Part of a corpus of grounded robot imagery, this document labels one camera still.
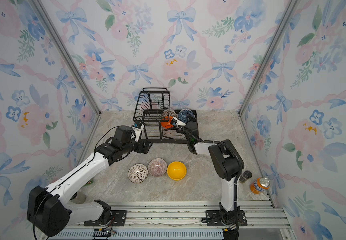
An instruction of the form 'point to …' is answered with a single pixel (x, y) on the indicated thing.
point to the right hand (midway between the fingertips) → (186, 115)
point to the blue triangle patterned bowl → (182, 114)
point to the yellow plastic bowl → (176, 170)
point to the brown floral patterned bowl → (172, 113)
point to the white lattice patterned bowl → (137, 173)
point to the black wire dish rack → (151, 103)
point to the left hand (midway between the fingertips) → (145, 139)
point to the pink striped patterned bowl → (157, 167)
